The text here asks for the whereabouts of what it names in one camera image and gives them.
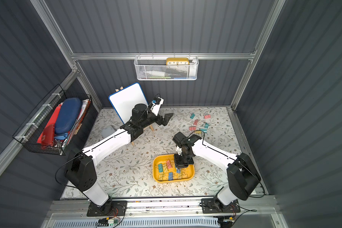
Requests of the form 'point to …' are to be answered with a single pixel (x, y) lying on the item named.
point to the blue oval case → (69, 112)
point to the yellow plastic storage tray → (164, 170)
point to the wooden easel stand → (147, 127)
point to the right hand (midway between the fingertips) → (179, 165)
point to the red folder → (47, 137)
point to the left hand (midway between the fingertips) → (168, 110)
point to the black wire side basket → (29, 133)
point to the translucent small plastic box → (108, 130)
